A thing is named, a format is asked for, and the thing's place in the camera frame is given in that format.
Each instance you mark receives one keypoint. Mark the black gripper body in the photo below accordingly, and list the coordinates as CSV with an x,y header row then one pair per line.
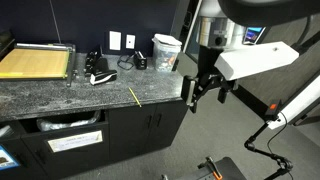
x,y
212,81

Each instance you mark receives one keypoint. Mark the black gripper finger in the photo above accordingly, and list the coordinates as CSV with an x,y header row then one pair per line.
x,y
188,91

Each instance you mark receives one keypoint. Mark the yellow pencil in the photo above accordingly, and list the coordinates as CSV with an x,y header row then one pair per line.
x,y
135,97

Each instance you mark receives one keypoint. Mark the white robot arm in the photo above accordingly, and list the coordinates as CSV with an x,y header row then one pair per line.
x,y
224,58

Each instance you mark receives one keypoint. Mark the black cart with clamp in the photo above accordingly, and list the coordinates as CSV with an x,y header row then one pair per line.
x,y
224,169

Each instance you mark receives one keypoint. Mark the white cabinet label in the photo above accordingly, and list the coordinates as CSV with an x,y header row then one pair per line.
x,y
75,141

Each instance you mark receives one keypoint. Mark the wooden paper cutter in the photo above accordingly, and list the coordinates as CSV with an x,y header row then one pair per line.
x,y
39,62

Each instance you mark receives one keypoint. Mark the black cabinet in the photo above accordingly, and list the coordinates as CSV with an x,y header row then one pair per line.
x,y
125,135

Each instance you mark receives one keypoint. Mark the trash bin liner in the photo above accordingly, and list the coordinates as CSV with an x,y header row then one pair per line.
x,y
67,121

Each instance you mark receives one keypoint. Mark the black cabinet door handle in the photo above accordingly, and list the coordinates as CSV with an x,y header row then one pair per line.
x,y
150,117
159,119

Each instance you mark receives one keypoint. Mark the white wall outlet plate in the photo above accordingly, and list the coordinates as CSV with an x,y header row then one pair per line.
x,y
130,41

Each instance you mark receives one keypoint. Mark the white wall switch plate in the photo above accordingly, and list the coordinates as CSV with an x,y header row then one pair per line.
x,y
114,40

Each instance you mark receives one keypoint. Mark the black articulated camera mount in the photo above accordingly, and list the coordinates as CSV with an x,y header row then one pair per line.
x,y
285,165

